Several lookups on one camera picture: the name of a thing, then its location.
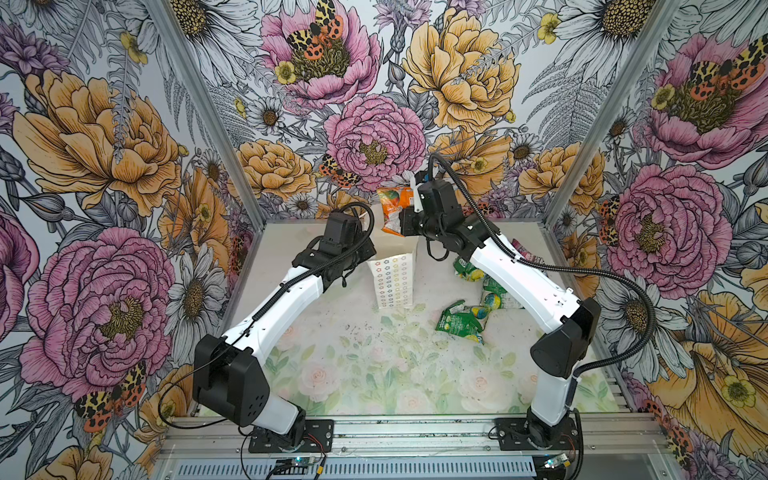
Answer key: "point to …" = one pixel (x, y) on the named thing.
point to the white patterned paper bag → (393, 263)
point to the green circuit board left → (300, 461)
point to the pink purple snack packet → (526, 253)
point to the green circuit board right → (554, 461)
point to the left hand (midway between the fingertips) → (372, 252)
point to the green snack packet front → (463, 320)
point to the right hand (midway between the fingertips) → (402, 223)
